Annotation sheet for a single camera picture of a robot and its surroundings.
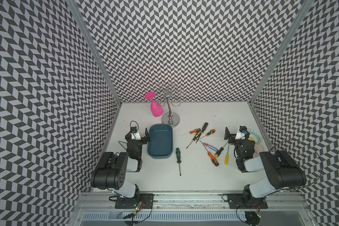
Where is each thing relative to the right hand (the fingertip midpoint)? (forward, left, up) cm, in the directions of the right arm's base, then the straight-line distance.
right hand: (233, 129), depth 89 cm
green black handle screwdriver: (-13, +36, -9) cm, 39 cm away
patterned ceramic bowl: (0, -18, -9) cm, 20 cm away
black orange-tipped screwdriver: (-12, +11, -10) cm, 19 cm away
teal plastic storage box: (-7, +47, -7) cm, 48 cm away
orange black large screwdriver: (-18, +14, -9) cm, 24 cm away
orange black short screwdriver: (+4, +12, -9) cm, 16 cm away
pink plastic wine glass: (+13, +50, +6) cm, 52 cm away
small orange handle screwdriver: (+5, +22, -9) cm, 24 cm away
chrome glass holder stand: (+15, +42, -9) cm, 46 cm away
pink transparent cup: (-19, -3, +12) cm, 23 cm away
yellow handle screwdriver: (-14, +5, -11) cm, 19 cm away
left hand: (0, +61, 0) cm, 61 cm away
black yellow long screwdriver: (+7, +17, -9) cm, 20 cm away
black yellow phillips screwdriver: (-1, +25, -10) cm, 27 cm away
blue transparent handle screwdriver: (-6, +14, -12) cm, 20 cm away
